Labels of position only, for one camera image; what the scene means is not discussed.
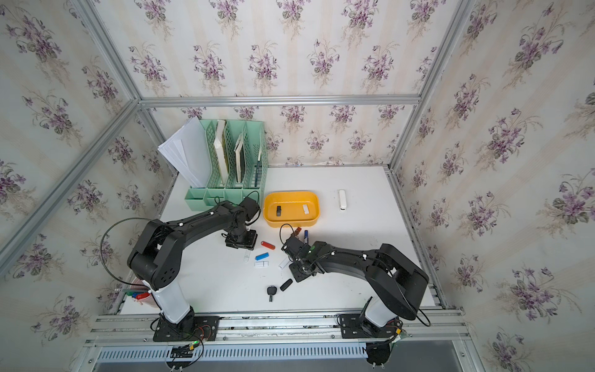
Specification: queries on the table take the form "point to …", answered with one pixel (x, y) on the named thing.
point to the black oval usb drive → (286, 284)
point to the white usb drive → (283, 263)
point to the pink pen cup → (148, 301)
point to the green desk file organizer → (247, 144)
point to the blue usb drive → (263, 256)
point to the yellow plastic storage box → (292, 215)
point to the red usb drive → (268, 246)
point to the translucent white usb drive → (306, 209)
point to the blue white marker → (306, 237)
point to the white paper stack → (187, 146)
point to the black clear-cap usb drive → (279, 211)
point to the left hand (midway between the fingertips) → (250, 248)
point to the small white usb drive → (261, 263)
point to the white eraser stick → (342, 200)
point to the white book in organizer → (221, 144)
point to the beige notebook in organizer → (239, 153)
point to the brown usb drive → (297, 232)
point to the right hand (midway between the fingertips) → (301, 272)
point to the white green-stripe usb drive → (246, 256)
